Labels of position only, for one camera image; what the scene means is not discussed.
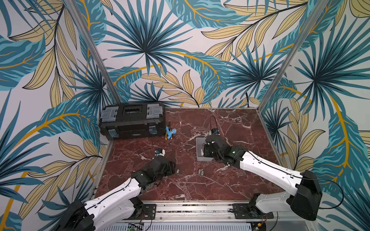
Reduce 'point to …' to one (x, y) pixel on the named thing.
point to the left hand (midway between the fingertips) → (171, 167)
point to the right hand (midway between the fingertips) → (205, 147)
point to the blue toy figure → (169, 133)
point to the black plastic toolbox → (133, 121)
